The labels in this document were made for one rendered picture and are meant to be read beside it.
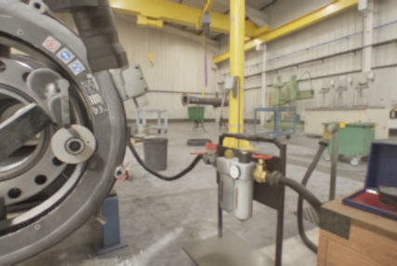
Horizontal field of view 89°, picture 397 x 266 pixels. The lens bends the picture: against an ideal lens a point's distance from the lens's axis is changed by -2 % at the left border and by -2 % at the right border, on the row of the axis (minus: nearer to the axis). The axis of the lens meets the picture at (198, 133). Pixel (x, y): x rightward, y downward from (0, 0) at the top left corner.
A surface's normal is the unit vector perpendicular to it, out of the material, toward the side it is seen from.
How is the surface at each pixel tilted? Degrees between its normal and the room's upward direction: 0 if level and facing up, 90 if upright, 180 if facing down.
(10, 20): 90
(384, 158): 77
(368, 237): 90
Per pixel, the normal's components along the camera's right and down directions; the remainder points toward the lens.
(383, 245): -0.85, 0.04
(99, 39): -0.07, 0.60
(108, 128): 0.54, 0.07
